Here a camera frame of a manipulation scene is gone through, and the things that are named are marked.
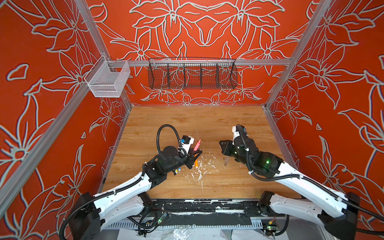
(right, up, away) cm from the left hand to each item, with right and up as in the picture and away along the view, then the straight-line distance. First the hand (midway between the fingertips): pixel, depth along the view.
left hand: (200, 150), depth 71 cm
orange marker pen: (-2, -12, +17) cm, 21 cm away
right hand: (+8, +4, +1) cm, 9 cm away
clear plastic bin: (-59, +41, +22) cm, 75 cm away
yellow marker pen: (-13, -15, +14) cm, 25 cm away
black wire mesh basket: (-4, +46, +26) cm, 53 cm away
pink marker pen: (-2, +3, -2) cm, 4 cm away
